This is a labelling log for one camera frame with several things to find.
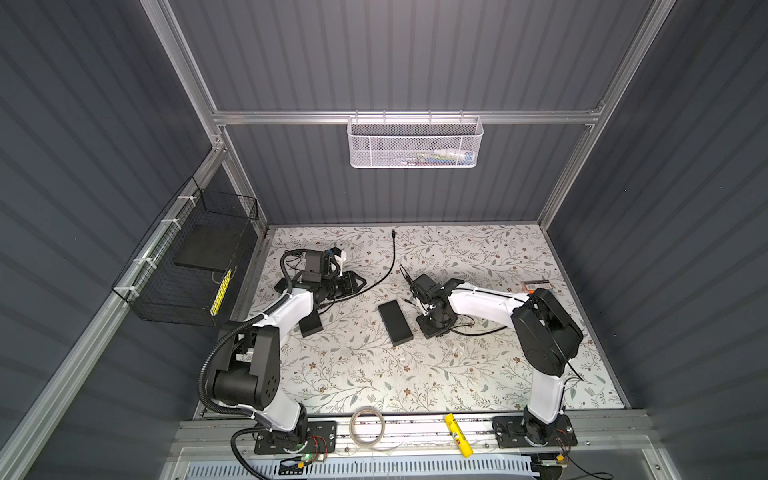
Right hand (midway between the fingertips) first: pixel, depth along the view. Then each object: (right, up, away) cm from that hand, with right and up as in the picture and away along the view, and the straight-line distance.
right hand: (432, 332), depth 92 cm
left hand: (-22, +16, -2) cm, 27 cm away
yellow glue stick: (+4, -20, -20) cm, 28 cm away
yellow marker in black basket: (-52, +17, -23) cm, 60 cm away
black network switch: (-11, +2, -1) cm, 11 cm away
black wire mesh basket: (-65, +21, -20) cm, 71 cm away
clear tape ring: (-22, -18, -17) cm, 33 cm away
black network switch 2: (-38, +3, -1) cm, 38 cm away
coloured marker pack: (+36, +14, +9) cm, 39 cm away
